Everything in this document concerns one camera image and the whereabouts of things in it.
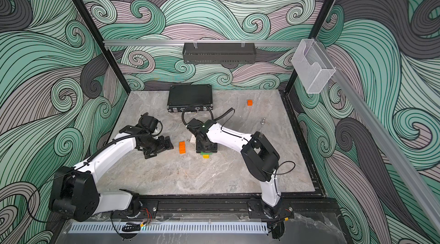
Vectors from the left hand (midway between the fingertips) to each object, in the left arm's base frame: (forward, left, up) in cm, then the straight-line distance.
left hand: (166, 148), depth 83 cm
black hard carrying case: (+41, -6, -7) cm, 42 cm away
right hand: (0, -18, -4) cm, 18 cm away
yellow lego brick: (-1, -19, -8) cm, 21 cm away
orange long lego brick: (+3, -7, -7) cm, 10 cm away
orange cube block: (+38, -47, -8) cm, 61 cm away
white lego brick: (+8, -12, -7) cm, 16 cm away
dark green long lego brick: (-2, -19, -1) cm, 19 cm away
